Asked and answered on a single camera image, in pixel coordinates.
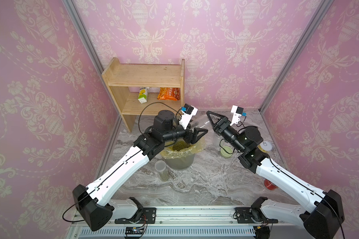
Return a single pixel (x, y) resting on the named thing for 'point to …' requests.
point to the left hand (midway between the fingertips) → (202, 128)
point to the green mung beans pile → (180, 145)
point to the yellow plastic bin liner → (169, 153)
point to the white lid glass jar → (160, 166)
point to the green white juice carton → (143, 94)
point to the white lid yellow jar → (265, 146)
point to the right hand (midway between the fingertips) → (208, 115)
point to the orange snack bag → (169, 93)
